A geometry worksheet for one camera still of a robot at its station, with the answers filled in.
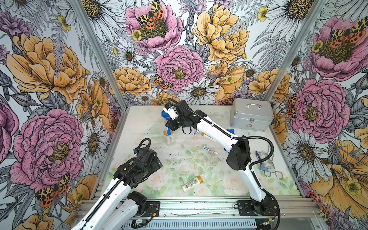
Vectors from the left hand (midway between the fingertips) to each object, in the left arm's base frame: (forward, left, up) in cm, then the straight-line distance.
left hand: (153, 170), depth 77 cm
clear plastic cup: (+22, -7, -7) cm, 24 cm away
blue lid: (+33, -51, -11) cm, 62 cm away
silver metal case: (+37, -62, +3) cm, 72 cm away
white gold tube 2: (-3, -24, -8) cm, 25 cm away
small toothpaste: (+18, -31, -10) cm, 37 cm away
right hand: (+23, -7, +7) cm, 25 cm away
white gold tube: (+22, -7, +3) cm, 23 cm away
